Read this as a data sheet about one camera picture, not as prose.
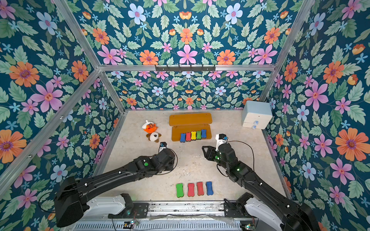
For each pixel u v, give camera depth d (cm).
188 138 99
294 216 40
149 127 102
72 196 40
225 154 58
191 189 80
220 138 70
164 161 60
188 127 108
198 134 101
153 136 101
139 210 74
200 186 80
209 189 79
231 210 74
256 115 99
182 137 99
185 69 93
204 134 103
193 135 101
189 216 73
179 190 81
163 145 72
